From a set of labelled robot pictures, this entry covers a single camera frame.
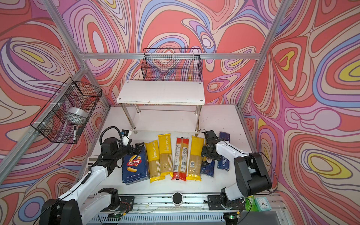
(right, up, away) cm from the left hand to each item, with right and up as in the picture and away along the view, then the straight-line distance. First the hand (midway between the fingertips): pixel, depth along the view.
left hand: (138, 141), depth 85 cm
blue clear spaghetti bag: (+42, -16, -2) cm, 46 cm away
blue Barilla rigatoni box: (-1, -15, -4) cm, 16 cm away
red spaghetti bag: (+25, -17, -2) cm, 31 cm away
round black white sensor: (+24, -27, -14) cm, 39 cm away
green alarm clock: (+69, -31, -13) cm, 76 cm away
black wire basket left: (-36, +14, -12) cm, 40 cm away
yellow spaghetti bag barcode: (+36, -9, +4) cm, 38 cm away
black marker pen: (-29, +5, -13) cm, 33 cm away
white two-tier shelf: (+11, +25, +38) cm, 47 cm away
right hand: (+45, -12, +6) cm, 47 cm away
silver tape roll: (-29, +18, -11) cm, 36 cm away
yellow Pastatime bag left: (+7, -6, +7) cm, 12 cm away
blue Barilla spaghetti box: (+52, -14, 0) cm, 54 cm away
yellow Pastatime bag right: (+15, -7, +6) cm, 18 cm away
